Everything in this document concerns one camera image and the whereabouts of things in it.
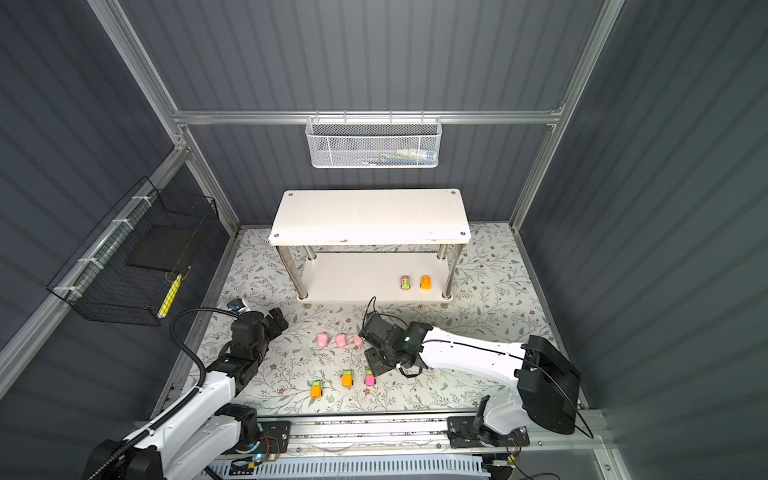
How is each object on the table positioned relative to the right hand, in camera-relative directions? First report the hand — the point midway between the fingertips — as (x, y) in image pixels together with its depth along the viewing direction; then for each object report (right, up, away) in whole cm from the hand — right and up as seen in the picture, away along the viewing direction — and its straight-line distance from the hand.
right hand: (379, 362), depth 80 cm
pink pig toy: (-17, +3, +9) cm, 20 cm away
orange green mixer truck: (-9, -5, +1) cm, 10 cm away
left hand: (-33, +11, +7) cm, 35 cm away
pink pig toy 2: (-12, +3, +9) cm, 15 cm away
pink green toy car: (+8, +20, +14) cm, 25 cm away
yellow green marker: (-49, +18, -12) cm, 53 cm away
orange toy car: (+14, +20, +14) cm, 28 cm away
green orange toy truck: (-17, -7, 0) cm, 18 cm away
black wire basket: (-60, +25, -8) cm, 66 cm away
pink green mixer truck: (-3, -5, +1) cm, 6 cm away
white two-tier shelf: (-4, +33, +36) cm, 49 cm away
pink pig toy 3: (-7, +3, +9) cm, 12 cm away
